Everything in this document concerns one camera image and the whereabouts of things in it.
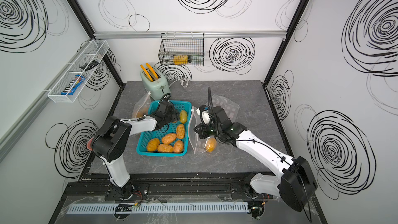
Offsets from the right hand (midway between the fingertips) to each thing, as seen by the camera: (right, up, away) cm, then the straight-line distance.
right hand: (195, 129), depth 76 cm
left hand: (-15, +5, +23) cm, 28 cm away
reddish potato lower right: (-9, -10, +5) cm, 15 cm away
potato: (-15, -7, +10) cm, 20 cm away
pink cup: (-48, -6, -7) cm, 49 cm away
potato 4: (+8, -10, +7) cm, 14 cm away
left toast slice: (-31, +31, +22) cm, 49 cm away
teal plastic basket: (-12, -8, +9) cm, 17 cm away
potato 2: (-23, -10, +7) cm, 26 cm away
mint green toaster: (-27, +26, +24) cm, 45 cm away
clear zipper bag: (-34, +9, +17) cm, 39 cm away
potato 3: (-17, -12, +6) cm, 21 cm away
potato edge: (-9, -4, +13) cm, 16 cm away
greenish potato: (-8, +4, +18) cm, 20 cm away
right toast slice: (-29, +34, +25) cm, 51 cm away
